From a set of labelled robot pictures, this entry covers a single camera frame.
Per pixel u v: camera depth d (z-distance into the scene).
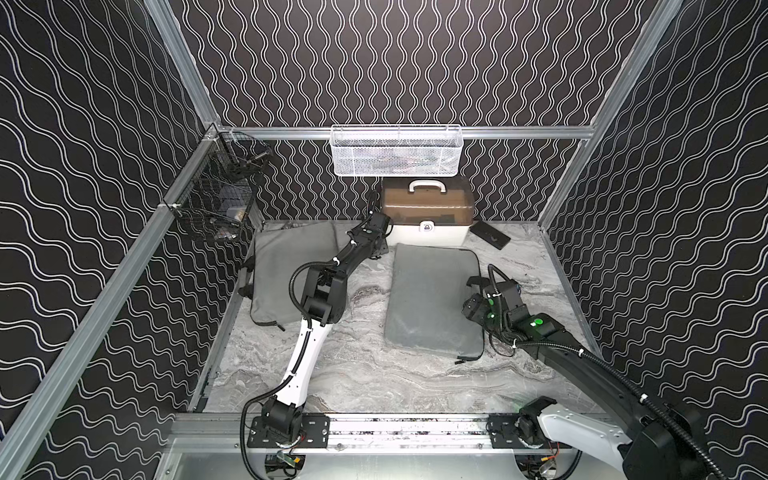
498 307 0.63
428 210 1.15
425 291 0.98
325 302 0.68
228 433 0.76
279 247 1.10
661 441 0.39
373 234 0.85
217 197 0.93
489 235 1.14
